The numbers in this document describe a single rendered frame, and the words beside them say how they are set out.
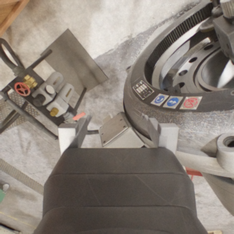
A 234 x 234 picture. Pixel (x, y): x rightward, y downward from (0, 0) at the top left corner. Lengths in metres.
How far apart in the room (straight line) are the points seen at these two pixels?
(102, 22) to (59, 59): 0.40
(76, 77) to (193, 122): 1.11
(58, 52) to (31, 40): 0.19
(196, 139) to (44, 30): 1.15
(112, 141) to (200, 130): 0.24
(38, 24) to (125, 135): 1.02
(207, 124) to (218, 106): 0.04
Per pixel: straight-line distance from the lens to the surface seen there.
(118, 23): 1.13
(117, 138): 0.45
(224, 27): 0.38
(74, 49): 1.23
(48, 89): 0.90
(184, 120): 0.32
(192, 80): 0.62
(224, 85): 0.79
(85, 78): 1.30
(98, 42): 1.18
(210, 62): 0.70
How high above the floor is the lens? 1.11
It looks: 49 degrees down
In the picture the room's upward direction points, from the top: 171 degrees counter-clockwise
